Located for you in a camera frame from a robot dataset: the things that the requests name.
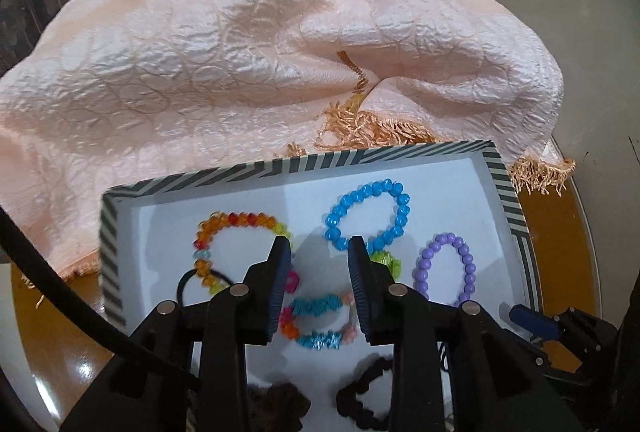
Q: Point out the striped box white inside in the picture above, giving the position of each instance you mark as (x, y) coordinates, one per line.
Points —
(165, 222)

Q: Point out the pink fringed quilted cloth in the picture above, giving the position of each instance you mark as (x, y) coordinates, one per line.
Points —
(200, 62)

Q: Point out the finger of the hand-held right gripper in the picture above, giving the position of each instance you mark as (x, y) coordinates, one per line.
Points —
(532, 323)

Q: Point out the brown scrunchie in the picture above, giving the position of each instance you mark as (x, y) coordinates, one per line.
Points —
(285, 404)

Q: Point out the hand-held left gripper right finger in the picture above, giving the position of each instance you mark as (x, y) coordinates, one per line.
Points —
(361, 292)

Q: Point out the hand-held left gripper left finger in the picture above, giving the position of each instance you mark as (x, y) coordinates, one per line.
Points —
(277, 287)

